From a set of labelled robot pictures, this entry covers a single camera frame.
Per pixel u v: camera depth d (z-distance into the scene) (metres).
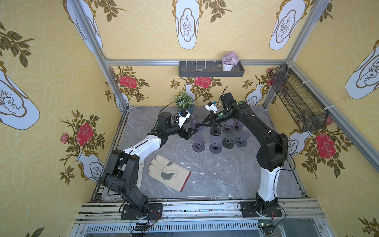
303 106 0.84
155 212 0.73
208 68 0.93
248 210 0.73
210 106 0.82
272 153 0.51
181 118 0.75
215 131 1.07
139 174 0.85
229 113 0.67
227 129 1.07
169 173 0.86
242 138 0.95
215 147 0.97
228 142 0.95
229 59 0.82
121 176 0.45
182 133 0.78
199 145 0.92
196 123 0.83
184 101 1.04
